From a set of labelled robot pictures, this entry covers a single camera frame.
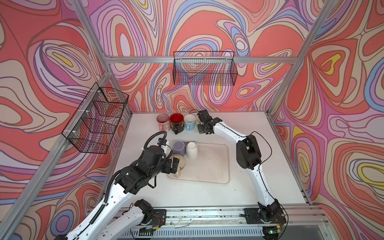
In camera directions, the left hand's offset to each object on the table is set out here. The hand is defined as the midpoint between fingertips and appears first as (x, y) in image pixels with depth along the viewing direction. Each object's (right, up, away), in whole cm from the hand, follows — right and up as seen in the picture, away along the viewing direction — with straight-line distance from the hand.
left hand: (173, 158), depth 71 cm
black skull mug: (-1, +18, +30) cm, 35 cm away
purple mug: (+1, +2, +19) cm, 20 cm away
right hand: (+18, +13, +33) cm, 39 cm away
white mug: (+9, +1, +17) cm, 20 cm away
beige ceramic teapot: (+3, -6, +13) cm, 15 cm away
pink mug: (-10, +18, +28) cm, 35 cm away
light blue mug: (+7, +20, +33) cm, 39 cm away
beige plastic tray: (+21, -9, +21) cm, 32 cm away
